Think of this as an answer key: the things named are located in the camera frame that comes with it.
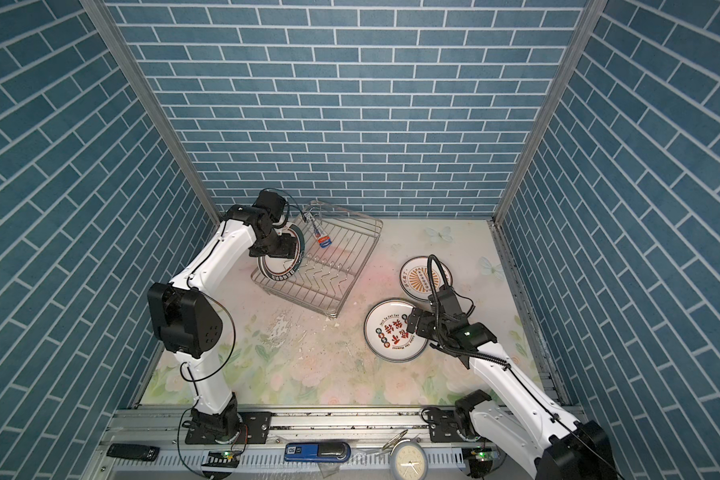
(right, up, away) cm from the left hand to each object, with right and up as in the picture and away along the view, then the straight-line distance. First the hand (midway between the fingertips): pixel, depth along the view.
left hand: (282, 251), depth 89 cm
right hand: (+40, -19, -6) cm, 45 cm away
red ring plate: (-4, -6, +8) cm, 11 cm away
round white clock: (+36, -47, -23) cm, 63 cm away
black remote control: (-27, -46, -22) cm, 58 cm away
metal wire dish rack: (+14, +2, +21) cm, 26 cm away
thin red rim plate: (+42, -9, +11) cm, 44 cm away
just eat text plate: (+32, -25, -1) cm, 41 cm away
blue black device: (+15, -45, -23) cm, 53 cm away
